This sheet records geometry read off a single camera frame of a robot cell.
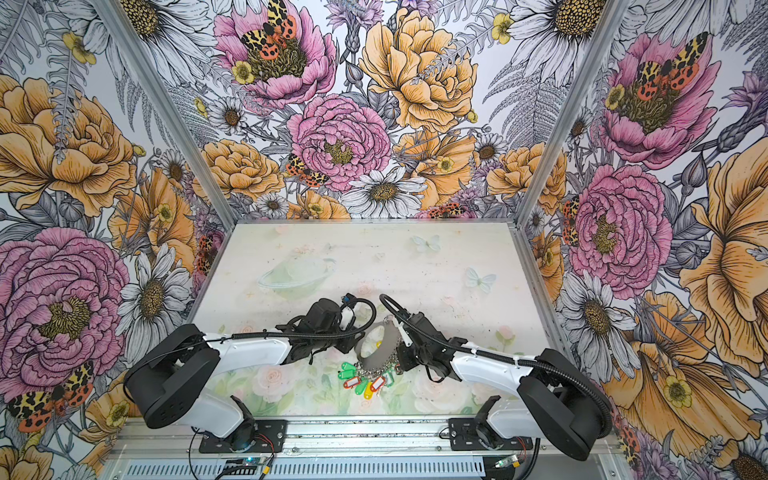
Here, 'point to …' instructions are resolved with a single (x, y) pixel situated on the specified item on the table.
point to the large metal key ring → (387, 349)
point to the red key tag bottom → (377, 384)
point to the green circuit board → (245, 466)
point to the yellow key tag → (368, 392)
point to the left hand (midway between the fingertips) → (357, 339)
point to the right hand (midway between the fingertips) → (401, 360)
